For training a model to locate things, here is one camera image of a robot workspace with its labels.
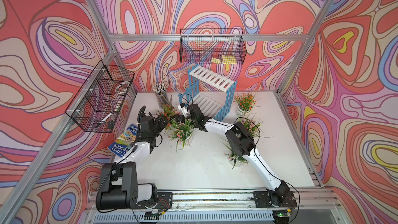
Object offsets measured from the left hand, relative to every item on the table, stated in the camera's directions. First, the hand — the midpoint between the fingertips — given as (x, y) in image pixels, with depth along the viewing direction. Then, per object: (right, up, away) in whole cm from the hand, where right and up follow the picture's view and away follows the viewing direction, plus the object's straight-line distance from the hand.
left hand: (165, 119), depth 90 cm
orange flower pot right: (+48, +10, +3) cm, 49 cm away
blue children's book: (-25, -13, +2) cm, 28 cm away
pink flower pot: (+11, -7, -9) cm, 16 cm away
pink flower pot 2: (+50, -3, -5) cm, 50 cm away
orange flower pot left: (+3, +4, 0) cm, 5 cm away
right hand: (+3, -4, +7) cm, 9 cm away
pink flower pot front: (+39, -20, -12) cm, 46 cm away
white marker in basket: (-25, +2, -16) cm, 30 cm away
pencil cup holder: (-5, +18, +7) cm, 20 cm away
